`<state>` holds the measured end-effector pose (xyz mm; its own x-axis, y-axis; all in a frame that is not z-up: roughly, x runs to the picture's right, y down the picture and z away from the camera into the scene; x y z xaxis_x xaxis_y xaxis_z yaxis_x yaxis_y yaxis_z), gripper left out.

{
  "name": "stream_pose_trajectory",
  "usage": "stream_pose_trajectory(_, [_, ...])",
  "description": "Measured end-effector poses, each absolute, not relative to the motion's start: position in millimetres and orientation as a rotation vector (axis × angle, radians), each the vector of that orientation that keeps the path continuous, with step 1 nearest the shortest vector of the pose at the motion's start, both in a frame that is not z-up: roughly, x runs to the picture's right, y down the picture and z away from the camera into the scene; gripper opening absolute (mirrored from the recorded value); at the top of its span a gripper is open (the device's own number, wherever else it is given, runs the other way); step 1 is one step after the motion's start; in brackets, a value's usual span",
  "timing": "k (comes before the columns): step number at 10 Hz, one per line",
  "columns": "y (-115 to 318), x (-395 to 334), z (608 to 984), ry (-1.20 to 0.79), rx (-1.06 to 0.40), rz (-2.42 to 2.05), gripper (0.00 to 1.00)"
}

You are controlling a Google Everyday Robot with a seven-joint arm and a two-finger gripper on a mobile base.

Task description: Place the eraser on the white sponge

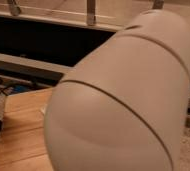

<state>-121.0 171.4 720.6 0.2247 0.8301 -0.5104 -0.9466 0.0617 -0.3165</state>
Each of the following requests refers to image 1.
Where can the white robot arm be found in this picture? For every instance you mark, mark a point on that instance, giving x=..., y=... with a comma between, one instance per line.
x=123, y=106

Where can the grey metal frame rail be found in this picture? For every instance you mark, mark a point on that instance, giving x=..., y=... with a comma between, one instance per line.
x=24, y=69

